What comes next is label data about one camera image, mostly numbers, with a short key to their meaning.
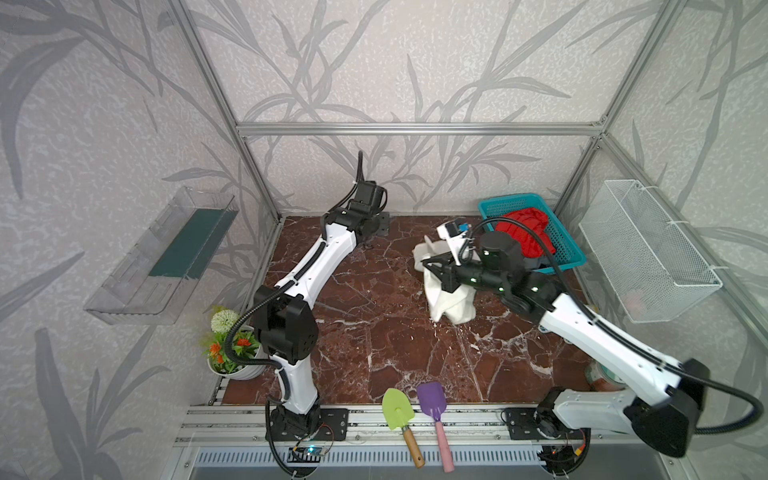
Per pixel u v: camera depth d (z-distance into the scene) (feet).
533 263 3.24
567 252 3.34
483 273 1.87
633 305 2.37
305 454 2.35
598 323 1.48
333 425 2.41
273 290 1.56
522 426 2.40
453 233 1.94
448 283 1.95
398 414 2.46
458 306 2.41
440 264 2.11
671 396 1.26
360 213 2.10
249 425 2.46
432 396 2.57
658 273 2.04
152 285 2.06
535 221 3.53
